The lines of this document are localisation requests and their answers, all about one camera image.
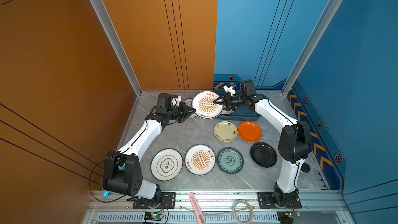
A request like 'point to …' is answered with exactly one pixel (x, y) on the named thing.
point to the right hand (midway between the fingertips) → (214, 104)
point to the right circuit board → (287, 216)
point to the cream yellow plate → (225, 131)
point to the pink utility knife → (199, 213)
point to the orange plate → (249, 131)
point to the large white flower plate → (166, 164)
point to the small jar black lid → (305, 167)
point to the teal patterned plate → (230, 160)
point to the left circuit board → (153, 216)
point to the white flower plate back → (188, 102)
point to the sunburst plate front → (200, 159)
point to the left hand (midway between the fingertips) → (196, 108)
